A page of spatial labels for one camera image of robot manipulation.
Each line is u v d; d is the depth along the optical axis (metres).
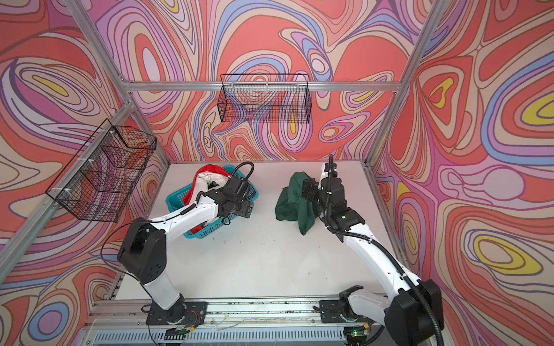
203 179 0.93
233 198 0.70
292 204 0.72
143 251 0.46
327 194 0.56
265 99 0.97
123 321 0.75
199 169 0.96
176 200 0.95
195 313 0.72
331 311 0.73
